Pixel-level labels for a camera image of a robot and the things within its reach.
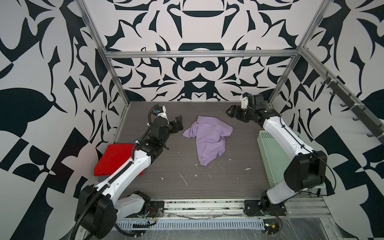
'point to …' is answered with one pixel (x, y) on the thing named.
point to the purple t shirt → (210, 134)
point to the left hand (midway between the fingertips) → (174, 115)
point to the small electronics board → (271, 226)
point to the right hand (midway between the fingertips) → (231, 110)
